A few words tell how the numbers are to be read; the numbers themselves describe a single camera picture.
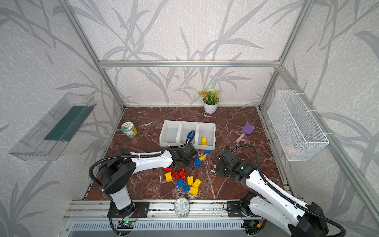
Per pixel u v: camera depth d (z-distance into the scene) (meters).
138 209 0.73
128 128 0.98
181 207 0.70
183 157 0.68
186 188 0.79
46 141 0.64
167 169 0.84
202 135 0.99
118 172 0.46
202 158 0.91
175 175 0.84
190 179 0.81
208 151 0.94
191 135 1.05
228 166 0.60
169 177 0.83
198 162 0.87
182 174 0.83
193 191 0.79
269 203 0.53
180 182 0.82
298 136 0.61
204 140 0.98
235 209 0.74
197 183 0.81
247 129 1.06
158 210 0.75
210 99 1.05
